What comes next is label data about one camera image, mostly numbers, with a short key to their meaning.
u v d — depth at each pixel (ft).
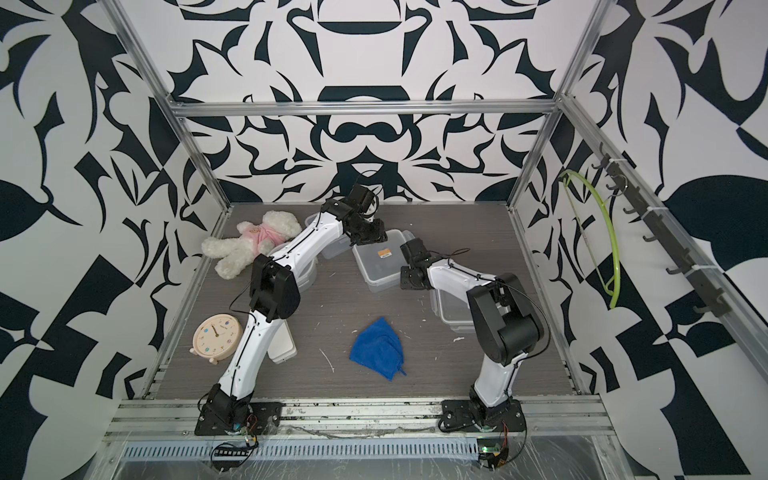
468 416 2.44
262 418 2.44
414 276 2.32
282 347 2.63
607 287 2.30
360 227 2.71
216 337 2.79
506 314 1.65
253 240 3.23
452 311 3.01
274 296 2.00
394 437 2.39
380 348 2.68
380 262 3.18
